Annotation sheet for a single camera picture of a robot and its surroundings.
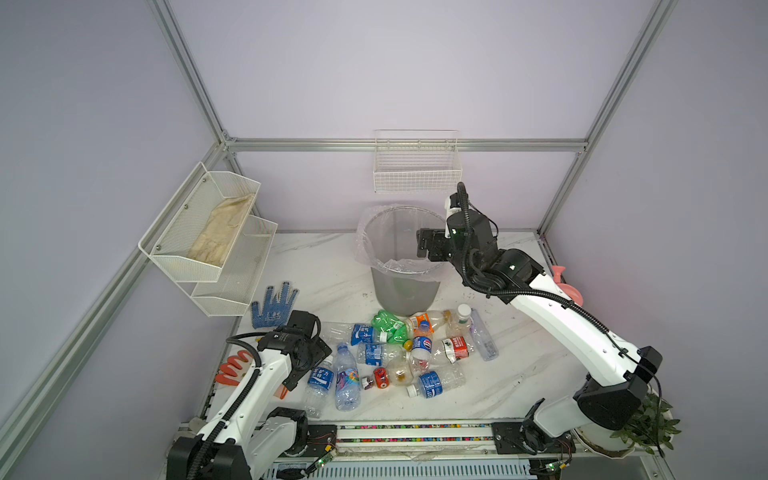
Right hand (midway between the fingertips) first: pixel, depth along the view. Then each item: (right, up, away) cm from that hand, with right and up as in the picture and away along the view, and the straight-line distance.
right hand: (430, 231), depth 70 cm
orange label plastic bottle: (0, -27, +20) cm, 34 cm away
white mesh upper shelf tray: (-62, 0, +8) cm, 62 cm away
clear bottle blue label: (-28, -39, +8) cm, 49 cm away
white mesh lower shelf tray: (-59, -17, +19) cm, 64 cm away
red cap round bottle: (-8, -38, +10) cm, 40 cm away
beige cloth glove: (-56, +1, +10) cm, 57 cm away
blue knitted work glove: (-49, -25, +28) cm, 61 cm away
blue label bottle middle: (-10, -36, +19) cm, 41 cm away
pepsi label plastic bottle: (-1, -31, +12) cm, 33 cm away
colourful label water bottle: (-21, -38, +6) cm, 44 cm away
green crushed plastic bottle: (-8, -28, +21) cm, 36 cm away
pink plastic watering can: (+45, -16, +20) cm, 52 cm away
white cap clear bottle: (+17, -29, +20) cm, 39 cm away
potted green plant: (+44, -42, -9) cm, 62 cm away
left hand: (-31, -36, +11) cm, 49 cm away
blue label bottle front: (+1, -39, +7) cm, 40 cm away
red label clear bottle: (+9, -32, +14) cm, 36 cm away
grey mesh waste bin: (-6, -15, +21) cm, 26 cm away
